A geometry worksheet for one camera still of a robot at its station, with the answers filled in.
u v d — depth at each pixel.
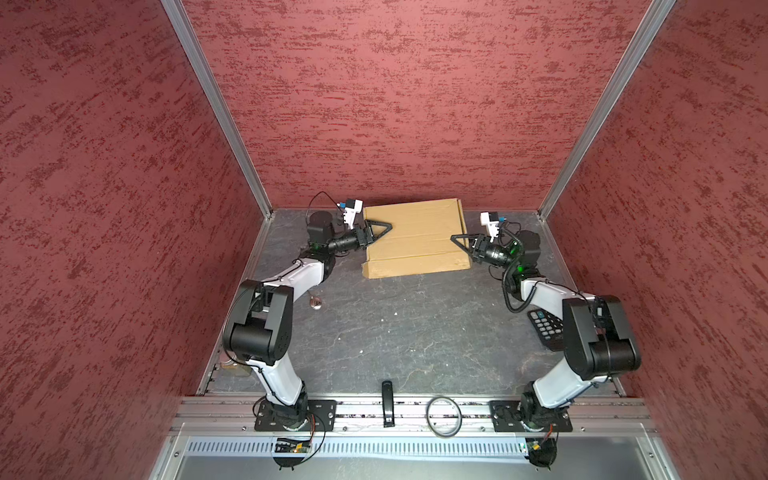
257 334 0.48
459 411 0.74
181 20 0.71
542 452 0.71
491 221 0.79
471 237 0.78
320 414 0.74
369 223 0.76
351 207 0.81
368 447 0.78
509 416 0.74
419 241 0.79
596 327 0.52
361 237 0.77
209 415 0.76
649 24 0.73
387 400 0.74
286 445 0.73
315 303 0.95
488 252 0.77
